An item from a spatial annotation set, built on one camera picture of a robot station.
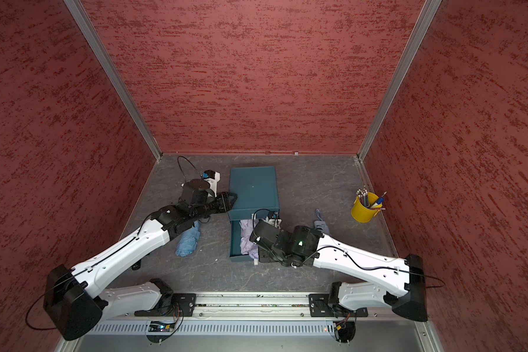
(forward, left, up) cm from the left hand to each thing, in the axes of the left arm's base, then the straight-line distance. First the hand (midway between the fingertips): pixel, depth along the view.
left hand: (232, 202), depth 78 cm
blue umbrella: (+1, -36, -18) cm, 41 cm away
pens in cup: (+6, -51, -4) cm, 52 cm away
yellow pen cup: (+3, -53, -13) cm, 55 cm away
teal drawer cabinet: (+3, -8, +1) cm, 8 cm away
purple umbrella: (-14, -6, -7) cm, 17 cm away
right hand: (-18, -13, -4) cm, 23 cm away
